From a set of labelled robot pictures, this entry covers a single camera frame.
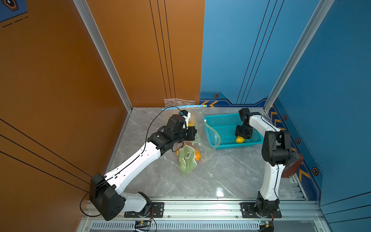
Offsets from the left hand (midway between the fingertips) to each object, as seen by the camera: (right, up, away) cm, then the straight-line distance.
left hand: (197, 128), depth 75 cm
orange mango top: (+1, -16, +10) cm, 19 cm away
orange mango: (-3, +3, +25) cm, 25 cm away
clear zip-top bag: (-16, +20, +45) cm, 52 cm away
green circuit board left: (-27, -47, -3) cm, 55 cm away
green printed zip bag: (-6, -17, +8) cm, 20 cm away
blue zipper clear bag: (+1, +9, +10) cm, 13 cm away
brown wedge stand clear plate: (+50, -19, 0) cm, 53 cm away
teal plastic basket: (+19, -3, +31) cm, 36 cm away
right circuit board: (+34, -48, -2) cm, 58 cm away
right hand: (+31, -6, +25) cm, 40 cm away
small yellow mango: (+29, -9, +21) cm, 37 cm away
